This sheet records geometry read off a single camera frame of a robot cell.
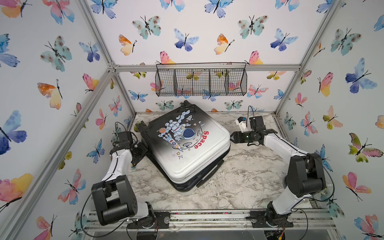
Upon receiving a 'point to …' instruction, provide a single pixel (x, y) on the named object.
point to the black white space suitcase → (187, 144)
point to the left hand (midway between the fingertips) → (148, 149)
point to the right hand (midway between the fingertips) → (234, 136)
